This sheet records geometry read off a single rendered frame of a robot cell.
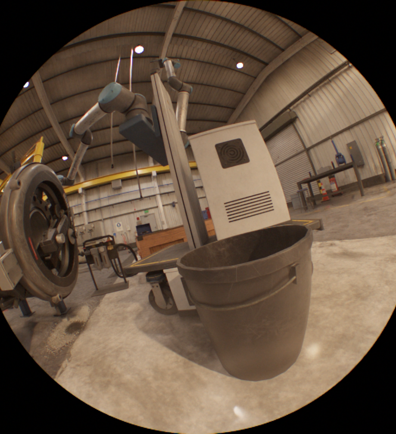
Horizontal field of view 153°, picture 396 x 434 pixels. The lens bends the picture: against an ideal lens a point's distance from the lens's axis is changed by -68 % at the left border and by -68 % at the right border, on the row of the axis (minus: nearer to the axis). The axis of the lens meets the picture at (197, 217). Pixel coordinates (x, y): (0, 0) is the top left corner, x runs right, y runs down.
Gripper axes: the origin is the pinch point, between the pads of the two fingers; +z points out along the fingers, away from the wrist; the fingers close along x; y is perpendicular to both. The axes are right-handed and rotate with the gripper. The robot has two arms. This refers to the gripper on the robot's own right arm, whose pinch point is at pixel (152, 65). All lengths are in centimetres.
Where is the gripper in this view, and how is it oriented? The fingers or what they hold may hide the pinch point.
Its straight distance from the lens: 227.2
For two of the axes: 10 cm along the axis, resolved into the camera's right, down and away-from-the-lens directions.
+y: 2.6, 4.4, -8.6
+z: -9.5, 2.9, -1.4
